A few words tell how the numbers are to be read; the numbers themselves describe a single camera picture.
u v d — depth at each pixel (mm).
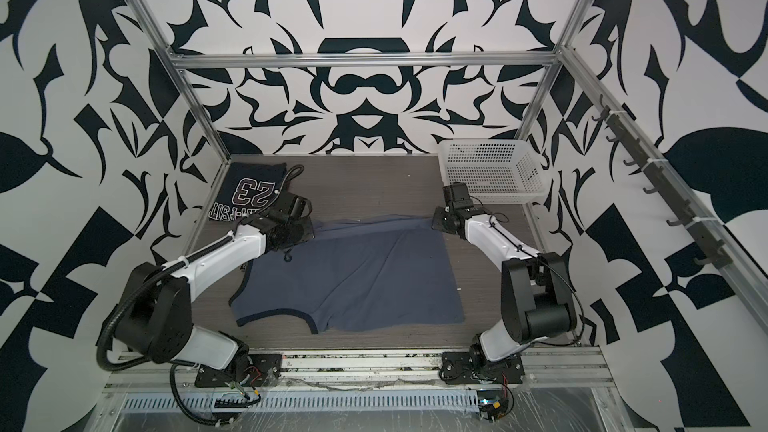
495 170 1153
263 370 741
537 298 453
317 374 746
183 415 681
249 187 1049
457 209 708
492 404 712
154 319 428
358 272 892
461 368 741
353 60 918
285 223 661
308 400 713
